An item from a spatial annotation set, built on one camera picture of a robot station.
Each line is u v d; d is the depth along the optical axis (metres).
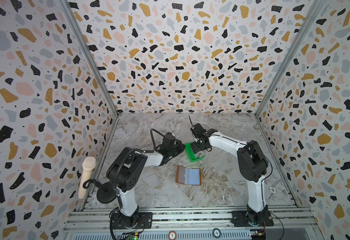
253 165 0.53
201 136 0.74
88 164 0.60
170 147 0.76
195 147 0.88
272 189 0.85
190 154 0.92
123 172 0.49
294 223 0.76
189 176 0.88
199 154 0.94
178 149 0.85
